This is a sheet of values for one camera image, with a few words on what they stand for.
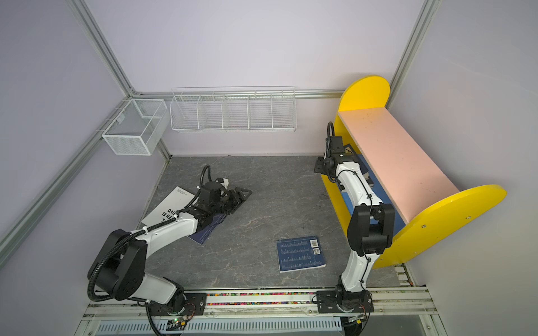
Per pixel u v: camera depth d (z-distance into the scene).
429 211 0.45
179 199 0.99
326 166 0.66
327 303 0.74
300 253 0.85
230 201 0.77
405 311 0.74
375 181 0.60
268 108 1.05
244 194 0.80
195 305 0.73
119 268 0.43
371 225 0.48
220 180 0.83
